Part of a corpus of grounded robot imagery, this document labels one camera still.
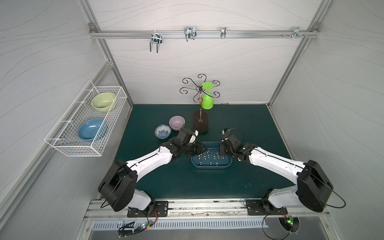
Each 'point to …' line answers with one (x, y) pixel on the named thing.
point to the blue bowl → (92, 129)
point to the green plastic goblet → (207, 101)
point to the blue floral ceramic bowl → (162, 131)
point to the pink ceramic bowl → (176, 122)
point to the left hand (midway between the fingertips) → (206, 150)
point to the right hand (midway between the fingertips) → (222, 145)
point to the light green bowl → (102, 102)
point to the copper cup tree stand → (200, 119)
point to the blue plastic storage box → (212, 158)
